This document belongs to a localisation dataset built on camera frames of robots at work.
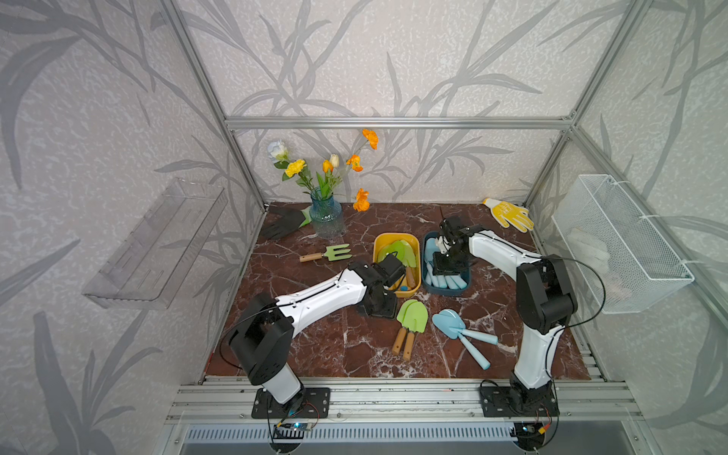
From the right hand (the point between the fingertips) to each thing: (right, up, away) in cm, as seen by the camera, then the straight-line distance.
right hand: (436, 270), depth 96 cm
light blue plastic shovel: (-1, +8, +6) cm, 10 cm away
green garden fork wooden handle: (-38, +5, +9) cm, 40 cm away
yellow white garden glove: (+35, +20, +23) cm, 46 cm away
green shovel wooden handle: (-8, -14, -7) cm, 18 cm away
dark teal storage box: (0, -6, -5) cm, 8 cm away
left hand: (-17, -12, -14) cm, 25 cm away
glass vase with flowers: (-39, +21, +6) cm, 45 cm away
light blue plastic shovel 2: (+2, -3, -4) cm, 6 cm away
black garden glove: (-60, +17, +19) cm, 66 cm away
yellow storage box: (-9, +7, +8) cm, 15 cm away
